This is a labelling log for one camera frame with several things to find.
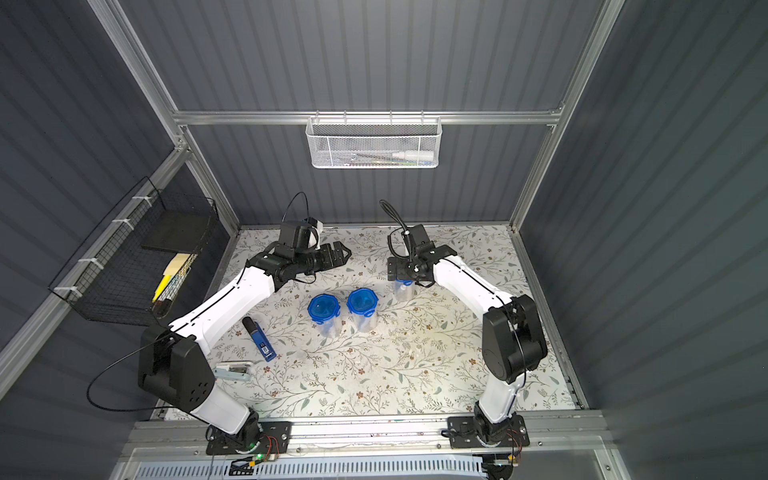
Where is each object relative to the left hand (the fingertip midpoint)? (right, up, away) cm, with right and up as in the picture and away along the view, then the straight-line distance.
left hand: (345, 257), depth 83 cm
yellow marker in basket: (-42, -7, -12) cm, 45 cm away
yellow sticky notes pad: (-42, -1, -7) cm, 43 cm away
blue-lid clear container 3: (+5, -14, +3) cm, 15 cm away
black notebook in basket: (-45, +7, -2) cm, 46 cm away
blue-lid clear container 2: (-7, -16, +3) cm, 17 cm away
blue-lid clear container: (+17, -11, +11) cm, 23 cm away
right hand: (+17, -4, +7) cm, 19 cm away
